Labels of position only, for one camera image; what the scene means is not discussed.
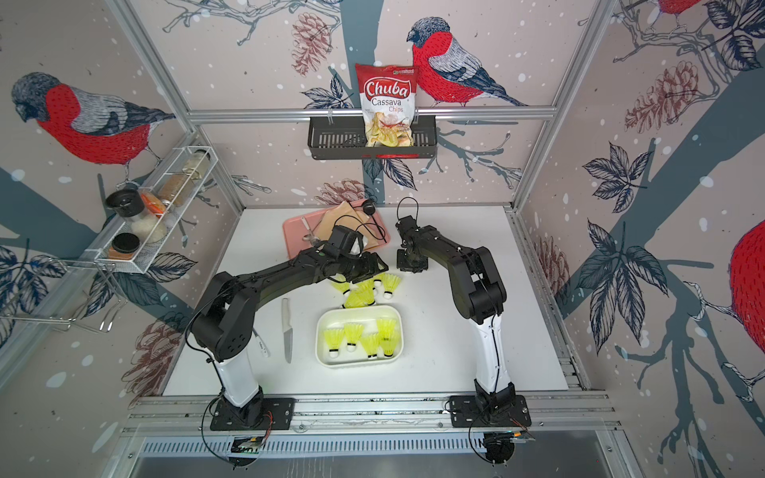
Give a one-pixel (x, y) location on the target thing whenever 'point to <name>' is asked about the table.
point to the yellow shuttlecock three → (371, 344)
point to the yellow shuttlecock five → (361, 293)
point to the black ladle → (370, 208)
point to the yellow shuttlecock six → (390, 283)
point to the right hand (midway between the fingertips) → (405, 266)
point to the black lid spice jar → (144, 226)
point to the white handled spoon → (311, 237)
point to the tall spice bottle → (177, 187)
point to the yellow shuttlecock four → (354, 334)
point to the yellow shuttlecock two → (386, 331)
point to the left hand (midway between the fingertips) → (387, 266)
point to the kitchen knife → (287, 330)
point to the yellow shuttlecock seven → (344, 287)
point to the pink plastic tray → (300, 231)
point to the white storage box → (368, 317)
